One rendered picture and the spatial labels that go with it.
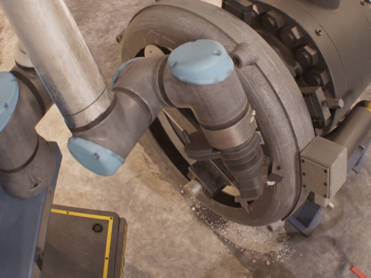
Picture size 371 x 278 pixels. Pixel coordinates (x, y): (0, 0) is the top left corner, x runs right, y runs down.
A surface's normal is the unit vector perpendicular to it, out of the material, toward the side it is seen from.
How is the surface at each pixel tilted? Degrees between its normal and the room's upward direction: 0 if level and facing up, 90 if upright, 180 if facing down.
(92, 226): 0
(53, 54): 74
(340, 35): 39
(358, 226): 0
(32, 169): 70
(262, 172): 25
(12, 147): 90
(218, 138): 89
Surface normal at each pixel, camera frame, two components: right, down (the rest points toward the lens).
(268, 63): 0.26, -0.28
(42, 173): 0.82, 0.11
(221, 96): 0.30, 0.49
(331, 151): -0.29, -0.80
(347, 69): 0.54, 0.17
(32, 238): -0.04, -0.63
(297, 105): 0.44, -0.02
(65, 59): 0.49, 0.41
